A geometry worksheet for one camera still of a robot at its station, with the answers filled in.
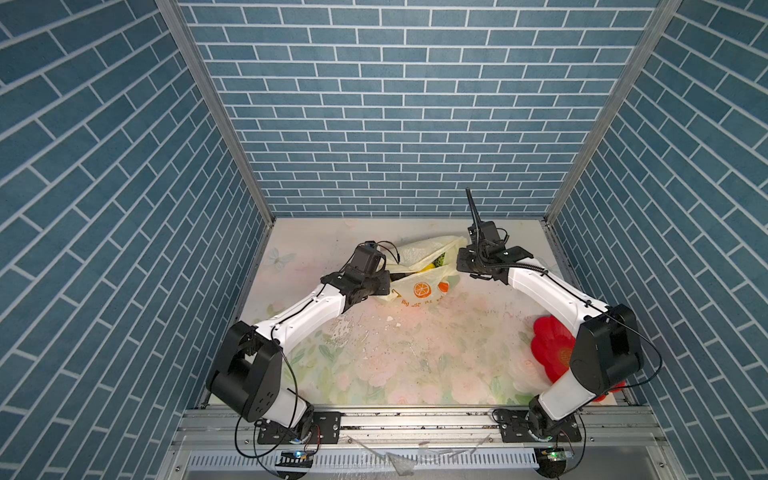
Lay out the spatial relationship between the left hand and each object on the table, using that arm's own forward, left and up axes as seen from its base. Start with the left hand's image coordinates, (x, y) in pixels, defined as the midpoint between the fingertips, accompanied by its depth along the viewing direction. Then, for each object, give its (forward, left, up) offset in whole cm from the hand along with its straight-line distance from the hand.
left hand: (386, 279), depth 88 cm
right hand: (+6, -23, +3) cm, 24 cm away
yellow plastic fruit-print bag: (-4, -9, +1) cm, 10 cm away
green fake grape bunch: (+9, -18, -3) cm, 20 cm away
